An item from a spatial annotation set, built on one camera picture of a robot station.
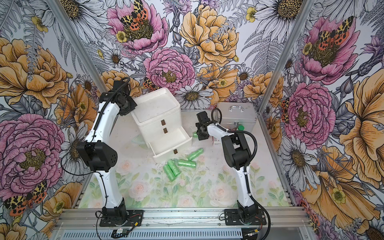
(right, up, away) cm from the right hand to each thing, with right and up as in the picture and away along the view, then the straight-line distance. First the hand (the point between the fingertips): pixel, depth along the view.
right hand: (196, 132), depth 105 cm
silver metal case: (+26, +12, -2) cm, 29 cm away
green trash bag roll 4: (-16, -25, -19) cm, 35 cm away
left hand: (-37, +12, -15) cm, 42 cm away
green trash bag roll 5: (-14, -21, -16) cm, 30 cm away
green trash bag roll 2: (-1, -13, -10) cm, 17 cm away
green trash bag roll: (-1, -2, -1) cm, 3 cm away
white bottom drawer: (-15, -7, -7) cm, 18 cm away
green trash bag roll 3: (-6, -18, -14) cm, 24 cm away
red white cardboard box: (+13, -6, -5) cm, 15 cm away
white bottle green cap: (+29, +3, -5) cm, 30 cm away
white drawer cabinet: (-22, +10, -18) cm, 30 cm away
